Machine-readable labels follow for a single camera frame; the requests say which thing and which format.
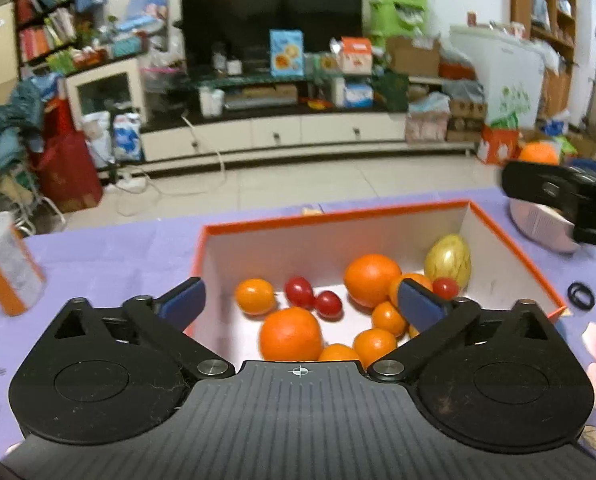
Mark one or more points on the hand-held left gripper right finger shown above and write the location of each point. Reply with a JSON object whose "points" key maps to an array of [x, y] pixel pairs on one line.
{"points": [[420, 305]]}

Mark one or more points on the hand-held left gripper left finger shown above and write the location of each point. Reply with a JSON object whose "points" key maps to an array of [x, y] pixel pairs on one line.
{"points": [[182, 302]]}

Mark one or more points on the small orange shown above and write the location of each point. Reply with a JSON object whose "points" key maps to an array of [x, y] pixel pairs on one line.
{"points": [[412, 331], [374, 346], [255, 296], [338, 352], [394, 290], [389, 317]]}

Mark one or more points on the red cherry tomato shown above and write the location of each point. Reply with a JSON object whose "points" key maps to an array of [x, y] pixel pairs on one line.
{"points": [[445, 287], [300, 290], [328, 304]]}

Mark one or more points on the yellow-green pear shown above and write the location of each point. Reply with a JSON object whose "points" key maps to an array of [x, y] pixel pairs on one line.
{"points": [[448, 260]]}

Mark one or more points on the large orange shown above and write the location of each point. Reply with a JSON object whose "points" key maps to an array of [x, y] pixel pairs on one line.
{"points": [[291, 334], [373, 280], [538, 154]]}

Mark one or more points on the orange cardboard box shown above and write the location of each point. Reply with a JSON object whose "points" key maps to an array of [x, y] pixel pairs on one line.
{"points": [[328, 230]]}

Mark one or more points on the white plastic bowl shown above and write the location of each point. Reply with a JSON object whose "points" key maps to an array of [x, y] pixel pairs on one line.
{"points": [[543, 225]]}

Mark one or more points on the purple floral tablecloth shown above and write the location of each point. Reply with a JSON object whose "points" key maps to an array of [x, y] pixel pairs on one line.
{"points": [[127, 260]]}

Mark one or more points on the white chest freezer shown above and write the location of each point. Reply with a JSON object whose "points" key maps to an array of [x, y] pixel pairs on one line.
{"points": [[498, 75]]}

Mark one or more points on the clear plastic container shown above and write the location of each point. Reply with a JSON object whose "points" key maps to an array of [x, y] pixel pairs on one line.
{"points": [[428, 117]]}

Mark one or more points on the wooden shelf unit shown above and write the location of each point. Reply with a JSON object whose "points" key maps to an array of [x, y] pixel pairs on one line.
{"points": [[543, 5]]}

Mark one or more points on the dark green gift bag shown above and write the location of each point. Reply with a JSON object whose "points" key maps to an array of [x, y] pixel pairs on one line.
{"points": [[390, 92]]}

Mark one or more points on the white and blue bag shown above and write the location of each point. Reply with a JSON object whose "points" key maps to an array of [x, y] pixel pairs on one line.
{"points": [[127, 137]]}

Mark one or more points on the brown cardboard box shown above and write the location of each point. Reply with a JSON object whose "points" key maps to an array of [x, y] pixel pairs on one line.
{"points": [[413, 57]]}

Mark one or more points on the red bag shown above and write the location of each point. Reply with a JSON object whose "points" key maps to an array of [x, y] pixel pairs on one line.
{"points": [[67, 170]]}

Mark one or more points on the orange and white canister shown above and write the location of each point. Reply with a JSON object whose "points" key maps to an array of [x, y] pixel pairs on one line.
{"points": [[7, 270]]}

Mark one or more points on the white television cabinet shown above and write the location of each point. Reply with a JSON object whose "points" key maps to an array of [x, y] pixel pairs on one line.
{"points": [[278, 132]]}

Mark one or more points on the blue and white tissue box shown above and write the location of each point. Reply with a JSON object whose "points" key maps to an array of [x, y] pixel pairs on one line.
{"points": [[359, 94]]}

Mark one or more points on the white jar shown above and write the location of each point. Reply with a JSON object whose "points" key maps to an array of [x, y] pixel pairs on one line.
{"points": [[211, 102]]}

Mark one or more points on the orange and white carton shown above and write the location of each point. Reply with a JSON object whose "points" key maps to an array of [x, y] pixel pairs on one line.
{"points": [[355, 55]]}

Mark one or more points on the silver media player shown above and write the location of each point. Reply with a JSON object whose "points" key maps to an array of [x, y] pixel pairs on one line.
{"points": [[260, 96]]}

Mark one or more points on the white glass-door cabinet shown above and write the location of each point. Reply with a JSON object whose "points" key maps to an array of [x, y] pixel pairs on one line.
{"points": [[105, 92]]}

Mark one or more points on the green plastic rack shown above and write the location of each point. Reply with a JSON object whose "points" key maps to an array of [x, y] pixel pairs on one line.
{"points": [[398, 5]]}

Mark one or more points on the blue-grey jacket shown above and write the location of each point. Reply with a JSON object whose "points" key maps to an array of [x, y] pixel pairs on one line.
{"points": [[2, 130]]}

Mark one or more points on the blue snack box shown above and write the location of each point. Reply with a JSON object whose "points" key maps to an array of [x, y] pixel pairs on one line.
{"points": [[286, 52]]}

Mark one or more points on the black television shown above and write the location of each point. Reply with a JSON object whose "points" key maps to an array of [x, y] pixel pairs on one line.
{"points": [[268, 5]]}

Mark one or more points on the bookshelf with books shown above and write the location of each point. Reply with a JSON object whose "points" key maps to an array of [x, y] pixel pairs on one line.
{"points": [[47, 15]]}

